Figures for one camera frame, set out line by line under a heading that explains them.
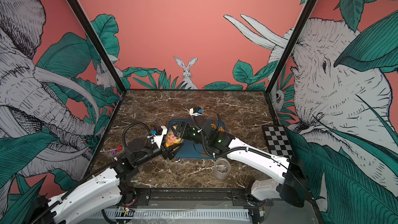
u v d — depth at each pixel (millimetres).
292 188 381
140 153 566
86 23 824
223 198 749
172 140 674
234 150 470
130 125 1005
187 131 616
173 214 701
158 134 623
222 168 838
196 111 645
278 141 912
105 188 518
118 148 895
